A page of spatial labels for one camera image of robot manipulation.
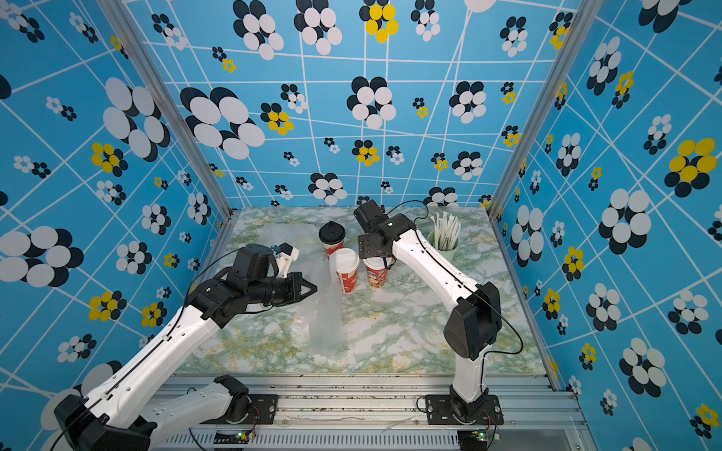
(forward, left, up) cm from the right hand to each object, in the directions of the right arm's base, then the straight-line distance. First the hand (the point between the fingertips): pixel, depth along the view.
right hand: (382, 246), depth 85 cm
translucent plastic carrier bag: (-23, +16, -7) cm, 29 cm away
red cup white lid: (-4, +11, -2) cm, 12 cm away
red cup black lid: (+6, +16, -2) cm, 18 cm away
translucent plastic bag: (+26, +54, -17) cm, 63 cm away
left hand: (-17, +16, +5) cm, 23 cm away
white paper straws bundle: (+10, -22, -4) cm, 24 cm away
